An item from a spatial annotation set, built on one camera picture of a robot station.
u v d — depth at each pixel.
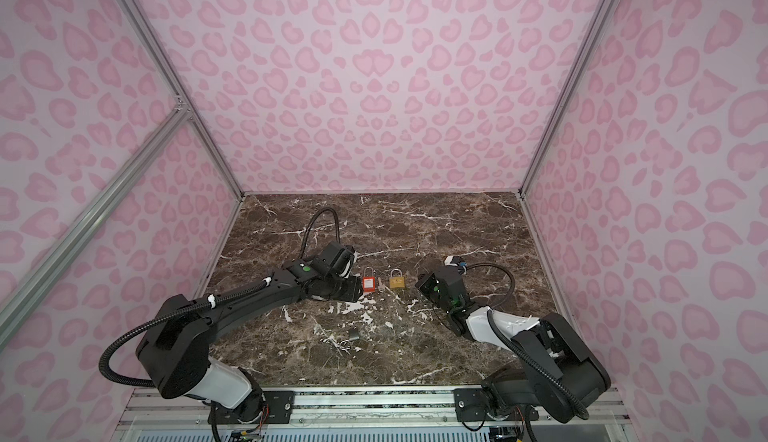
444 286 0.67
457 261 0.82
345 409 0.75
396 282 0.94
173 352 0.42
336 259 0.68
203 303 0.46
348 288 0.76
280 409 0.73
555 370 0.42
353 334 0.85
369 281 0.93
